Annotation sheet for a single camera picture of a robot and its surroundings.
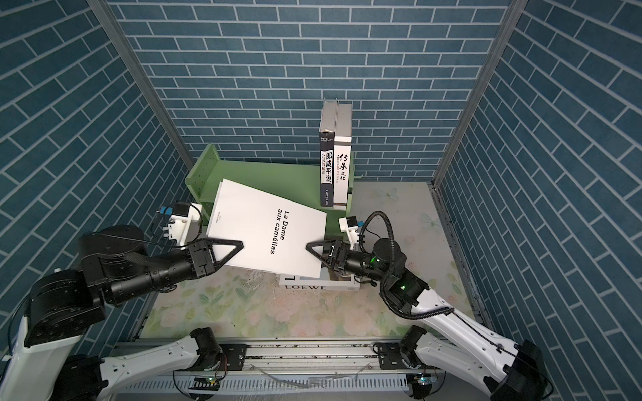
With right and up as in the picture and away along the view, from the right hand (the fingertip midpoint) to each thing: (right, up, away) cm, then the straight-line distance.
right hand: (307, 251), depth 60 cm
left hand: (-11, +3, -11) cm, 16 cm away
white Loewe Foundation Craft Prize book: (+3, -14, +21) cm, 25 cm away
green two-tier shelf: (-6, +19, +21) cm, 28 cm away
